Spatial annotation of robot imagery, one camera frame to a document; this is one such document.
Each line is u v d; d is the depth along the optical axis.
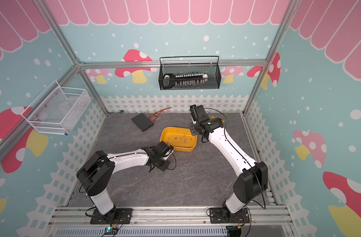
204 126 0.55
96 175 0.47
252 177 0.42
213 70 0.94
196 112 0.61
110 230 0.73
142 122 1.14
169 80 0.90
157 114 1.19
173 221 0.74
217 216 0.74
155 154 0.71
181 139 1.06
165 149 0.75
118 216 0.73
